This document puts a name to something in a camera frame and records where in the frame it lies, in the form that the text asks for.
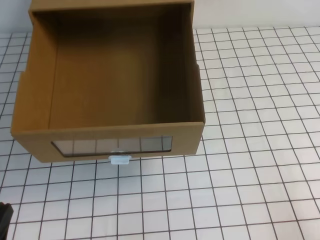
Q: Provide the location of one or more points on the brown cardboard shoebox drawer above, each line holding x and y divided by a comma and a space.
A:
109, 79

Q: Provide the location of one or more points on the white grid tablecloth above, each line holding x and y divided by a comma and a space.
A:
255, 175

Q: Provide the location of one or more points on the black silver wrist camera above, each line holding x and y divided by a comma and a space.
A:
6, 213

